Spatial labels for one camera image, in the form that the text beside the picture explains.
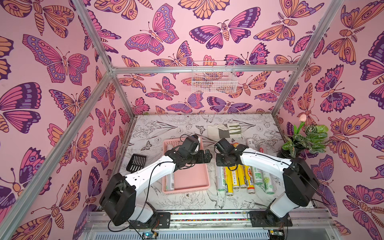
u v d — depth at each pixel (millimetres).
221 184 815
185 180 857
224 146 687
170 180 832
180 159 584
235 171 868
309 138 745
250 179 834
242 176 853
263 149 947
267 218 653
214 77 950
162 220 735
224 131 1095
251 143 975
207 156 729
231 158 634
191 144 625
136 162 944
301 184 473
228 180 835
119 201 415
